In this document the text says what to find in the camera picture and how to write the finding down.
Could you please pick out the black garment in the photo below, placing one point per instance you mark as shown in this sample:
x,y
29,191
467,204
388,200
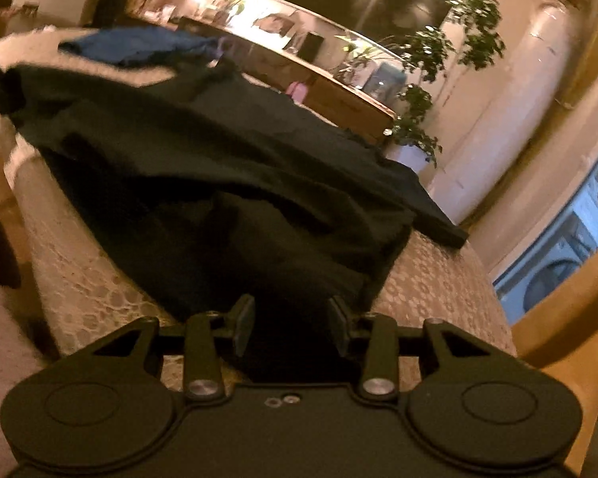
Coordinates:
x,y
229,184

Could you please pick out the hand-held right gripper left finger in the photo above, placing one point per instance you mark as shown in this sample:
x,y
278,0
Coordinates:
x,y
244,323

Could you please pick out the wooden sideboard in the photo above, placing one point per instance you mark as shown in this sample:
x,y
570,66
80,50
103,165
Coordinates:
x,y
339,99

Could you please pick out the white standing column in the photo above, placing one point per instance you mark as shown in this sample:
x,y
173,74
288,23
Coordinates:
x,y
528,109

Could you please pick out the small potted plant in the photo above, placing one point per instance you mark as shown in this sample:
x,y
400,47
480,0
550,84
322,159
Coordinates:
x,y
233,7

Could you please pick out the pink case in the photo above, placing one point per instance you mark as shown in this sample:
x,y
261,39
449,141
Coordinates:
x,y
297,92

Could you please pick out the photo frame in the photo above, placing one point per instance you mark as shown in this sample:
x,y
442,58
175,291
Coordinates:
x,y
274,25

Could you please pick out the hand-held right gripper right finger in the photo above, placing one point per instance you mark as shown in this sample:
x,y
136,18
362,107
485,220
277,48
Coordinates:
x,y
340,326

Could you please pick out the small aquarium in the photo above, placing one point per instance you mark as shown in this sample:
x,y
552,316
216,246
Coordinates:
x,y
386,82

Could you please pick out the washing machine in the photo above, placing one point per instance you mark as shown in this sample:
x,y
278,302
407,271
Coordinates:
x,y
553,269

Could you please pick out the white plant pot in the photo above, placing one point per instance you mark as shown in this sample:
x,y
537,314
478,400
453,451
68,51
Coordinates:
x,y
408,157

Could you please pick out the yellow wooden chair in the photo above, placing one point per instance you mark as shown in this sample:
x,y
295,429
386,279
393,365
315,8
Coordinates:
x,y
568,318

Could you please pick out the blue garment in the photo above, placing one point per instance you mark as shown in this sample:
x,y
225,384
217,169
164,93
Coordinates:
x,y
129,45

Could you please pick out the black speaker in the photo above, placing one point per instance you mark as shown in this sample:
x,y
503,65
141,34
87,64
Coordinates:
x,y
311,47

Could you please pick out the green leafy plant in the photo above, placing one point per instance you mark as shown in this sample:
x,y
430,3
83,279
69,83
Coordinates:
x,y
428,59

